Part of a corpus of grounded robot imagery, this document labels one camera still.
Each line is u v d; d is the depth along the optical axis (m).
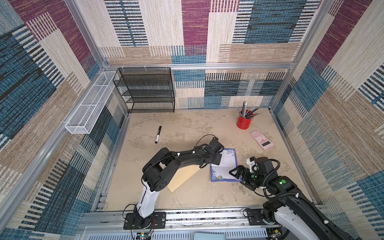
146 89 1.08
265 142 1.00
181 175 0.89
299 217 0.51
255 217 0.73
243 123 1.06
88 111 0.74
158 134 1.05
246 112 1.05
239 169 0.72
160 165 0.56
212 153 0.73
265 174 0.61
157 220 0.73
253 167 0.73
